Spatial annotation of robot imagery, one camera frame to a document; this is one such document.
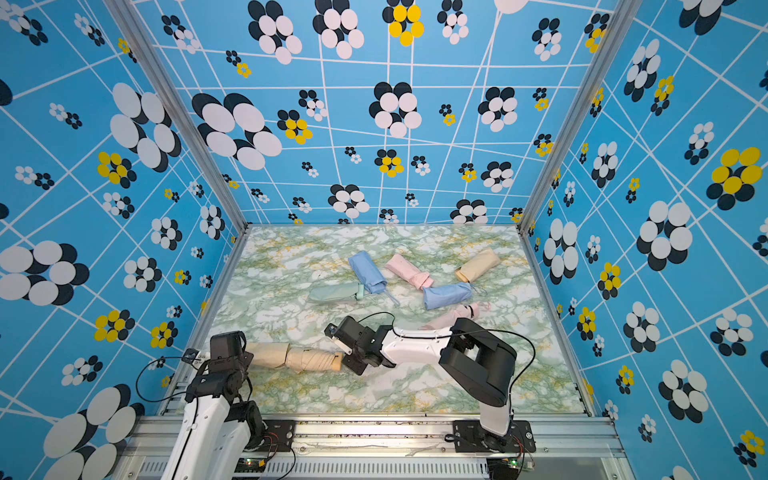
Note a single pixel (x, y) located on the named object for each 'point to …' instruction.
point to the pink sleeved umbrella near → (467, 311)
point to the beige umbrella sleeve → (258, 349)
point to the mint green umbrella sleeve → (338, 291)
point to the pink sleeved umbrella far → (401, 266)
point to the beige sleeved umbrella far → (477, 266)
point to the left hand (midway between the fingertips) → (241, 355)
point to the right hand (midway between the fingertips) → (355, 352)
